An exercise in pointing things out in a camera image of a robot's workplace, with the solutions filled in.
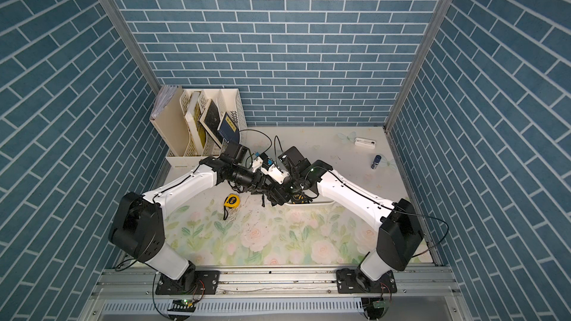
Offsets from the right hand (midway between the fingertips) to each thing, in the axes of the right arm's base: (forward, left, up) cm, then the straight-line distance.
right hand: (276, 191), depth 79 cm
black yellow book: (+31, +34, +3) cm, 46 cm away
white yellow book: (+25, +37, +8) cm, 45 cm away
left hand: (-1, -1, +2) cm, 2 cm away
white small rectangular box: (+39, -39, -14) cm, 57 cm away
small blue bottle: (+24, -41, -10) cm, 49 cm away
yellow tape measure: (+1, +19, -14) cm, 24 cm away
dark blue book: (+33, +28, -4) cm, 44 cm away
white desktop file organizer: (+44, +30, +5) cm, 53 cm away
